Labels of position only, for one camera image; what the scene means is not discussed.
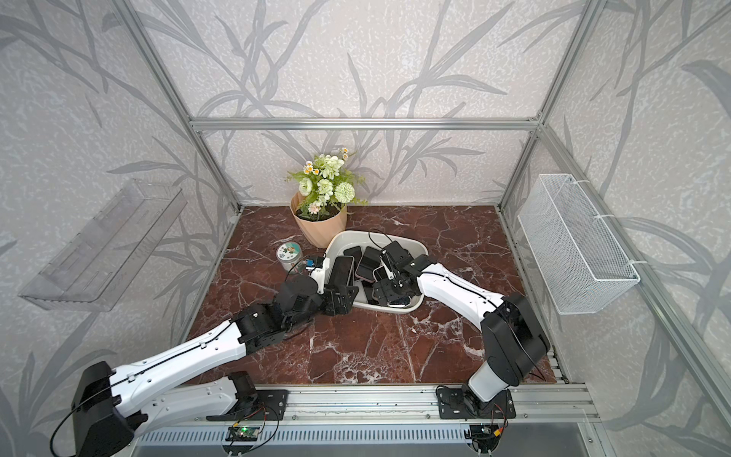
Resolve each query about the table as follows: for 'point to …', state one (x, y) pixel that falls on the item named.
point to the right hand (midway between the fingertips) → (392, 288)
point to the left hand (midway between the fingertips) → (348, 291)
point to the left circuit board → (243, 433)
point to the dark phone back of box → (354, 251)
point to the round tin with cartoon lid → (289, 254)
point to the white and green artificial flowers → (325, 188)
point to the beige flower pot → (318, 233)
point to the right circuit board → (484, 431)
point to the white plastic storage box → (338, 241)
